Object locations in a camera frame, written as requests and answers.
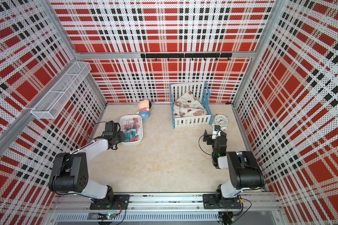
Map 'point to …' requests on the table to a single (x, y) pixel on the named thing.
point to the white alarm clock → (221, 120)
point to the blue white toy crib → (202, 92)
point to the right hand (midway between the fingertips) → (214, 129)
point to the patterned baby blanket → (187, 105)
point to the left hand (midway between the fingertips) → (123, 135)
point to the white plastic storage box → (132, 126)
